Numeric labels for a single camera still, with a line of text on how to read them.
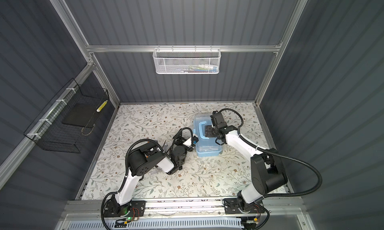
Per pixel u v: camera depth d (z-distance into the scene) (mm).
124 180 570
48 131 642
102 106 811
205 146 846
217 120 693
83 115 742
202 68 918
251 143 510
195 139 806
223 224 703
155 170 578
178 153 736
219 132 677
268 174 446
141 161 557
